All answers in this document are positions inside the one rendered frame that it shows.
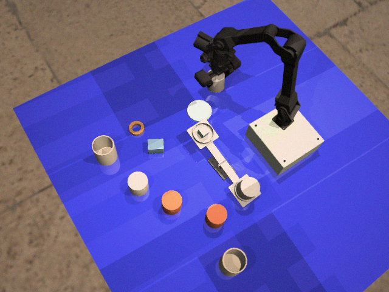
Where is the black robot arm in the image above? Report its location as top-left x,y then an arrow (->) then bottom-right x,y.
193,24 -> 306,130

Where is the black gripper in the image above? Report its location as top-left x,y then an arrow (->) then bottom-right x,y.
194,54 -> 241,88

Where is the orange ring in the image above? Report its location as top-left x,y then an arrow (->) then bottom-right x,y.
129,121 -> 144,136

